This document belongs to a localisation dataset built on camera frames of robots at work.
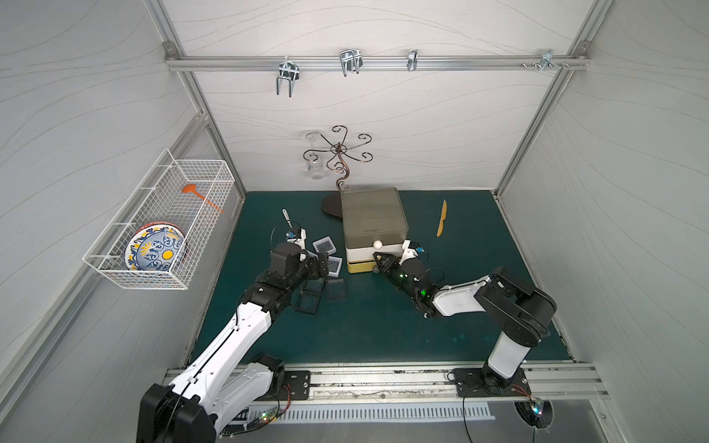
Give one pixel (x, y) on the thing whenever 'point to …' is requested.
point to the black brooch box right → (335, 288)
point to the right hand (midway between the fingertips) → (375, 254)
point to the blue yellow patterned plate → (159, 246)
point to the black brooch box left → (309, 294)
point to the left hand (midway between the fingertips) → (316, 255)
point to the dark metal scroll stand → (337, 162)
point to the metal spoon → (286, 217)
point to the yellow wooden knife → (443, 218)
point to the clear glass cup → (316, 166)
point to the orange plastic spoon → (191, 188)
